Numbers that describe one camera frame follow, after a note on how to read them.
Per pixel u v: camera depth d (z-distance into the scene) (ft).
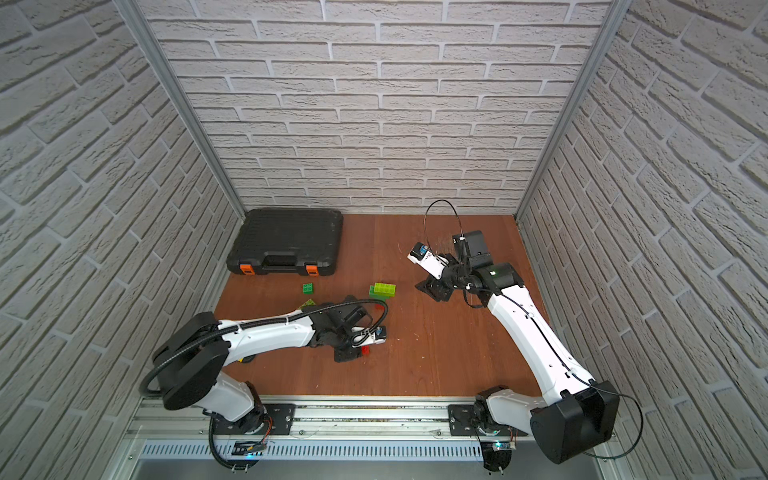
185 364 1.42
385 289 2.80
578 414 1.26
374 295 2.84
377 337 2.43
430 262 2.11
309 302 3.08
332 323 2.10
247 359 1.67
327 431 2.39
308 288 3.19
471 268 1.84
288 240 3.45
